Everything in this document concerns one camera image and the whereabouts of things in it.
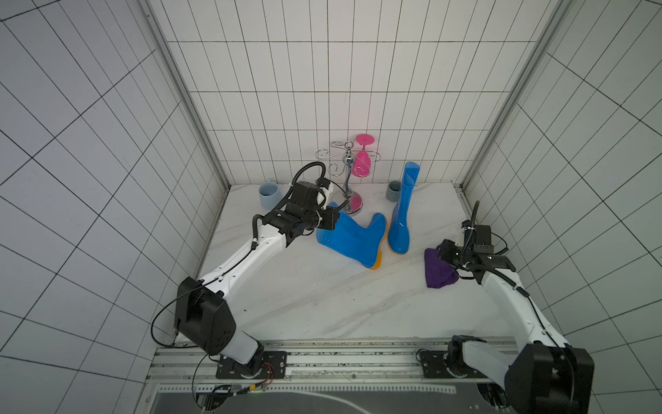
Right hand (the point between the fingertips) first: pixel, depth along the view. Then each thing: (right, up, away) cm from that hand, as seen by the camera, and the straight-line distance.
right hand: (443, 245), depth 85 cm
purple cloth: (0, -10, +3) cm, 11 cm away
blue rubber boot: (-26, 0, +6) cm, 27 cm away
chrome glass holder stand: (-28, +16, +33) cm, 46 cm away
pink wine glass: (-26, +31, +16) cm, 43 cm away
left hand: (-37, +9, -5) cm, 38 cm away
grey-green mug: (-12, +20, +23) cm, 33 cm away
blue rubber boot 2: (-12, +2, +12) cm, 17 cm away
